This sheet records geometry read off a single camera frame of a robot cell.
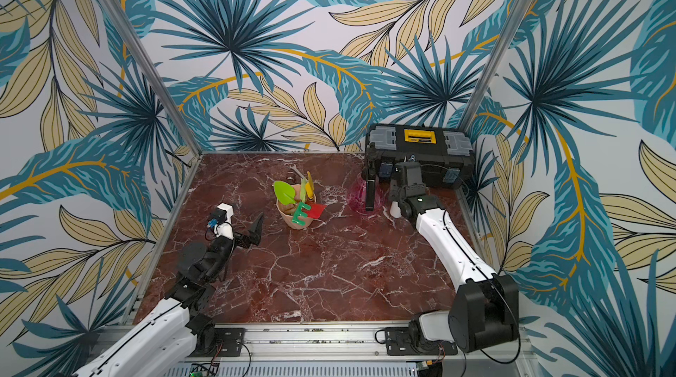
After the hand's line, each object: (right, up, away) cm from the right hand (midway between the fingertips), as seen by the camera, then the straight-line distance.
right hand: (386, 184), depth 84 cm
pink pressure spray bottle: (-5, -5, +12) cm, 14 cm away
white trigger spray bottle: (+5, -9, +9) cm, 14 cm away
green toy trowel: (-34, -4, +9) cm, 35 cm away
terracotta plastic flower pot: (-33, -10, +12) cm, 37 cm away
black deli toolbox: (+25, +10, +13) cm, 30 cm away
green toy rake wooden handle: (-28, -9, 0) cm, 29 cm away
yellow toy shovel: (-25, -1, +2) cm, 25 cm away
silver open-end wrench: (-33, +5, +30) cm, 45 cm away
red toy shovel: (-23, -9, +4) cm, 25 cm away
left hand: (-41, -8, -8) cm, 42 cm away
